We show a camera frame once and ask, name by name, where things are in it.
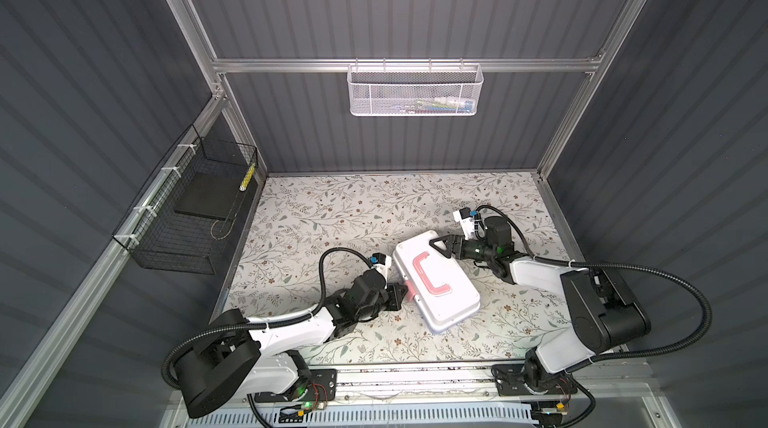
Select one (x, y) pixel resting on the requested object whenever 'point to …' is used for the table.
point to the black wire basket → (181, 219)
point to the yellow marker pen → (244, 185)
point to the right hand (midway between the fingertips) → (439, 247)
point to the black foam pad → (211, 194)
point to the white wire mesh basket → (414, 90)
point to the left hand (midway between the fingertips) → (411, 290)
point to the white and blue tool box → (444, 294)
